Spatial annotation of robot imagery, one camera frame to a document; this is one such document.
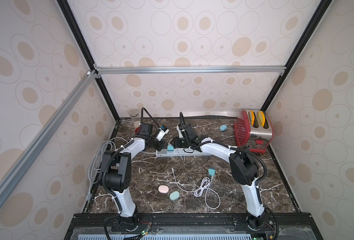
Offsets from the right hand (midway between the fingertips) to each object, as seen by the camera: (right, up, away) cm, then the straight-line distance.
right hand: (177, 140), depth 96 cm
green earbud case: (-1, -29, -15) cm, 33 cm away
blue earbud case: (+34, +9, +17) cm, 39 cm away
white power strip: (+2, -7, -3) cm, 8 cm away
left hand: (-6, -1, -1) cm, 6 cm away
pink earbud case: (-8, -27, -11) cm, 30 cm away
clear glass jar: (-28, +15, +5) cm, 32 cm away
